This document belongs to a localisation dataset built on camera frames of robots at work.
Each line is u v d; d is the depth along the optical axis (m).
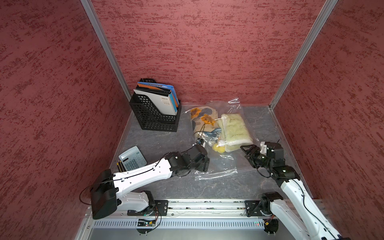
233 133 0.93
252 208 0.73
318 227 0.41
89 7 0.71
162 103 0.91
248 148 0.73
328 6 0.71
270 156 0.64
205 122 0.97
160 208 0.74
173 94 0.94
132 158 0.90
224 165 0.83
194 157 0.57
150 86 0.90
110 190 0.39
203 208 0.76
